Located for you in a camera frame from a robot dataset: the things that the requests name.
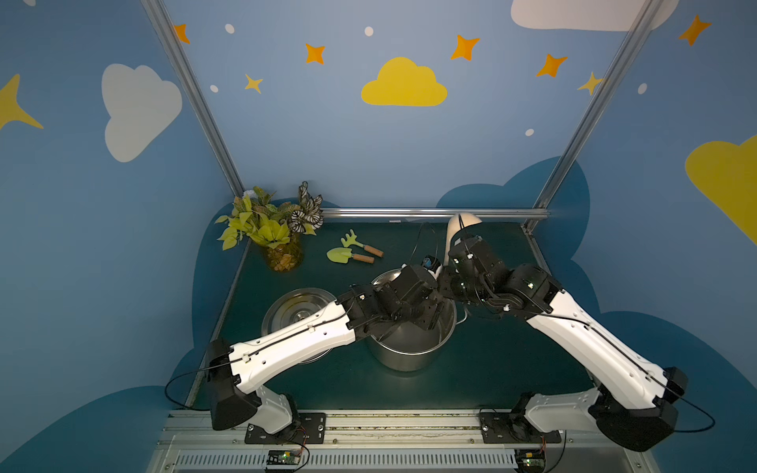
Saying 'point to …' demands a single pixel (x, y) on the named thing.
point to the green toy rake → (352, 238)
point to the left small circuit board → (283, 457)
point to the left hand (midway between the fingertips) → (434, 297)
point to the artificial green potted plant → (275, 225)
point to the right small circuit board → (530, 460)
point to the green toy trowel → (343, 255)
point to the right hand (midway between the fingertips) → (439, 279)
